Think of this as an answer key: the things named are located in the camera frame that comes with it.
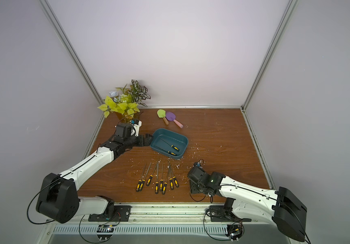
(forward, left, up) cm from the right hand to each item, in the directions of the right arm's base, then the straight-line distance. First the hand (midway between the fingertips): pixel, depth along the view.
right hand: (192, 184), depth 80 cm
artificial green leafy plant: (+48, +44, +17) cm, 68 cm away
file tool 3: (+1, +29, -2) cm, 30 cm away
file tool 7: (+2, +17, -2) cm, 17 cm away
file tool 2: (+20, +15, -2) cm, 25 cm away
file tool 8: (0, +15, -2) cm, 15 cm away
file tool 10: (+3, +10, -2) cm, 10 cm away
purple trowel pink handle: (+51, +16, -2) cm, 53 cm away
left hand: (+22, +25, +13) cm, 36 cm away
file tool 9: (+3, +12, -1) cm, 13 cm away
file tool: (+23, +11, -1) cm, 25 cm away
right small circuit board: (-19, -19, -4) cm, 28 cm away
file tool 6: (+1, +20, -3) cm, 20 cm away
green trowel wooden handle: (+54, +24, -3) cm, 59 cm away
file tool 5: (+4, +24, -2) cm, 24 cm away
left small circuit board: (-20, +43, -4) cm, 47 cm away
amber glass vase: (+43, +47, +4) cm, 64 cm away
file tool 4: (+2, +27, -2) cm, 28 cm away
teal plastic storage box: (+29, +10, -2) cm, 31 cm away
